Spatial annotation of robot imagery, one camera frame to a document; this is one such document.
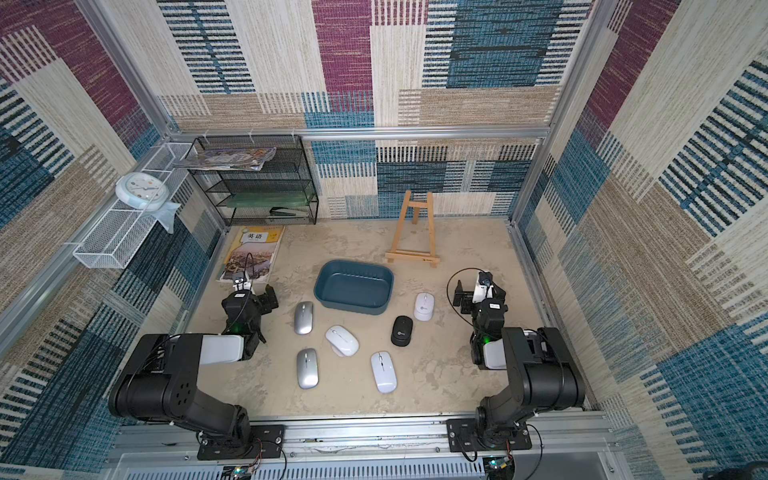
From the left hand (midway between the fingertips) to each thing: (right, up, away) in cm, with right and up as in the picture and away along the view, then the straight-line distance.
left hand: (252, 288), depth 93 cm
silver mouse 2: (+19, -21, -9) cm, 30 cm away
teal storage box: (+30, -1, +10) cm, 32 cm away
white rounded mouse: (+28, -15, -6) cm, 33 cm away
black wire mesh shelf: (+2, +33, +18) cm, 38 cm away
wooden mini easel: (+54, +10, +11) cm, 56 cm away
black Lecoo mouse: (+46, -12, -4) cm, 47 cm away
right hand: (+69, +3, -3) cm, 69 cm away
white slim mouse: (+41, -21, -10) cm, 47 cm away
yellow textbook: (-7, +10, +15) cm, 20 cm away
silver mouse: (+15, -9, +1) cm, 18 cm away
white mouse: (+53, -6, +1) cm, 53 cm away
